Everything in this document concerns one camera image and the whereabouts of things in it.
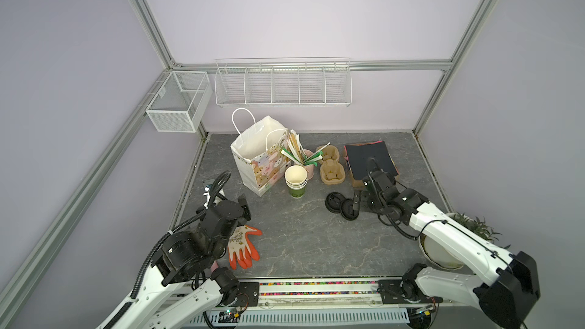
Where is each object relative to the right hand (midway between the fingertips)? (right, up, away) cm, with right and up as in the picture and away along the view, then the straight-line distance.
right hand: (363, 198), depth 82 cm
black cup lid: (-4, -7, +7) cm, 11 cm away
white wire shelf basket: (-30, +47, +17) cm, 59 cm away
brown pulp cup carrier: (-8, +8, +21) cm, 24 cm away
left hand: (-43, +2, -15) cm, 45 cm away
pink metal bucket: (-19, +11, +14) cm, 26 cm away
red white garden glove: (-44, -18, 0) cm, 48 cm away
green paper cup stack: (-24, +6, +11) cm, 27 cm away
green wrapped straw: (-18, +13, +12) cm, 25 cm away
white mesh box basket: (-76, +39, +18) cm, 87 cm away
